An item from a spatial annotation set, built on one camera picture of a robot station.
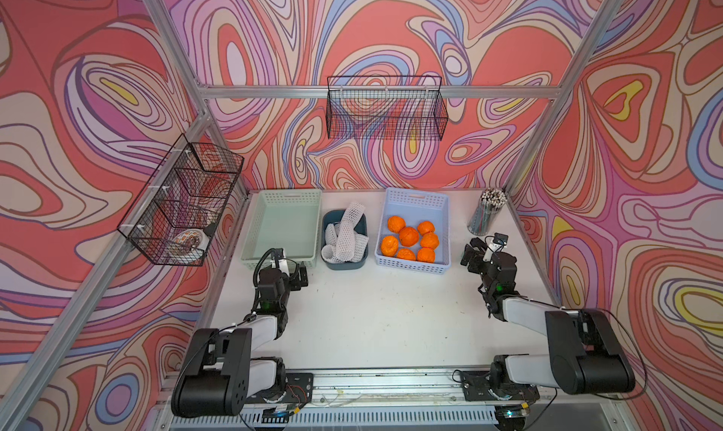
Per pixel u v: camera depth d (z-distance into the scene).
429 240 0.98
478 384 0.73
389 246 0.97
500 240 0.76
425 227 1.04
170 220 0.73
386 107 0.96
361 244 0.93
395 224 1.02
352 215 0.99
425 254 0.96
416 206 1.11
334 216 1.02
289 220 1.04
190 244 0.70
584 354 0.43
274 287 0.68
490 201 0.93
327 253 0.89
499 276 0.70
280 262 0.77
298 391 0.72
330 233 0.98
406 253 0.94
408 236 0.99
